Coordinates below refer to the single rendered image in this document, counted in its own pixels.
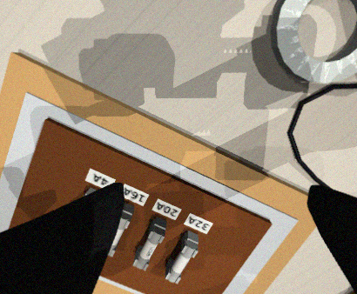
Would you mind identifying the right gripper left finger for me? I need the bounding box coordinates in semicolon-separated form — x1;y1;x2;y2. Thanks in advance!
0;183;125;294

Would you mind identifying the white cylindrical fuse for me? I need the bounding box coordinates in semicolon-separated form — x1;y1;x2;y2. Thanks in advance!
136;226;165;270
108;212;131;256
168;240;198;283

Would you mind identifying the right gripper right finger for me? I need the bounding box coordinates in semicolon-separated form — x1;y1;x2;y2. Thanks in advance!
307;185;357;294

